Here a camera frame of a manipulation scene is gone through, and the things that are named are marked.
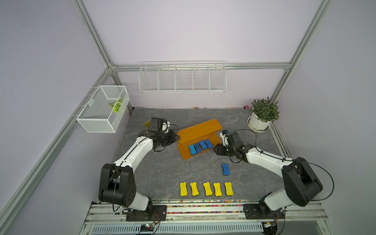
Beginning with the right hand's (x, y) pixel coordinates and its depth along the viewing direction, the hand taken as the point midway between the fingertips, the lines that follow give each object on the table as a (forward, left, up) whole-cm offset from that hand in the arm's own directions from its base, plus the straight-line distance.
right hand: (215, 147), depth 90 cm
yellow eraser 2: (-23, +1, -5) cm, 23 cm away
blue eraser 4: (+5, +4, -4) cm, 7 cm away
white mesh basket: (+9, +66, +21) cm, 70 cm away
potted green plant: (+18, -31, +13) cm, 38 cm away
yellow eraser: (-22, -6, -6) cm, 24 cm away
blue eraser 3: (+5, +7, -4) cm, 10 cm away
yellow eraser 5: (-24, +19, -5) cm, 31 cm away
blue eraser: (+1, +14, -5) cm, 15 cm away
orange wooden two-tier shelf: (+7, +11, +6) cm, 15 cm away
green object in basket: (+14, +56, +23) cm, 62 cm away
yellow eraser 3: (-23, +6, -5) cm, 24 cm away
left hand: (+2, +22, +8) cm, 24 cm away
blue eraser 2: (+2, +11, -5) cm, 12 cm away
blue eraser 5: (-12, -6, -5) cm, 14 cm away
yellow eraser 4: (-22, +13, -5) cm, 27 cm away
